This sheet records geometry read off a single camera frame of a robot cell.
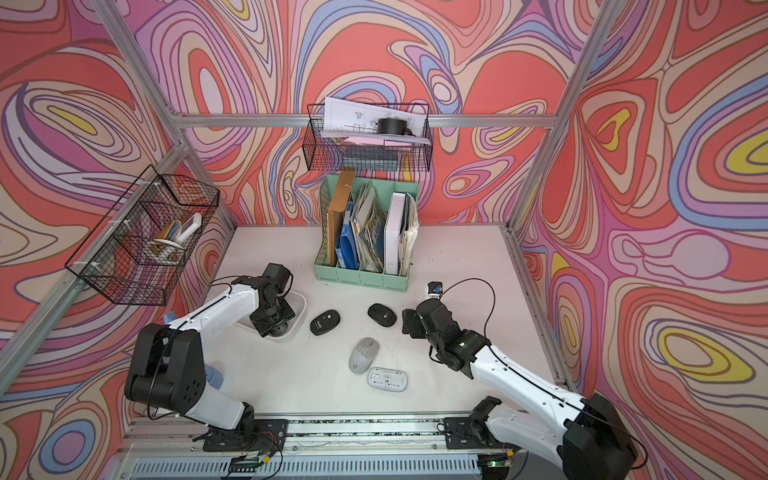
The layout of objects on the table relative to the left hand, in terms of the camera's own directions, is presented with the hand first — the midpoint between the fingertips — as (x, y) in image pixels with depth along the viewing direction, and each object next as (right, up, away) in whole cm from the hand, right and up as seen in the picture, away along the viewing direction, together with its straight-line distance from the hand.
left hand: (286, 321), depth 89 cm
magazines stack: (+25, +31, +2) cm, 40 cm away
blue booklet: (+18, +21, +6) cm, 28 cm away
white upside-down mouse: (+31, -14, -9) cm, 35 cm away
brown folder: (+17, +41, -4) cm, 45 cm away
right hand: (+40, +2, -6) cm, 40 cm away
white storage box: (+4, -1, -3) cm, 5 cm away
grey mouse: (+24, -8, -5) cm, 26 cm away
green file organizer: (+29, +43, +10) cm, 53 cm away
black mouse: (+12, -1, +1) cm, 12 cm away
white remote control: (-20, +28, -14) cm, 37 cm away
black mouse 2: (+29, +1, +3) cm, 29 cm away
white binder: (+32, +27, -5) cm, 42 cm away
